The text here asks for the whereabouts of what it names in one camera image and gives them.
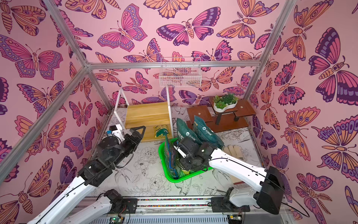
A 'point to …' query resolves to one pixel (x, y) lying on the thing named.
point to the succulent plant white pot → (221, 103)
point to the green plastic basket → (184, 174)
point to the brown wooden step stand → (230, 119)
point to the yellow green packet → (161, 130)
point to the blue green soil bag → (170, 157)
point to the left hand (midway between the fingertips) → (145, 130)
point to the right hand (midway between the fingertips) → (182, 161)
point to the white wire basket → (180, 72)
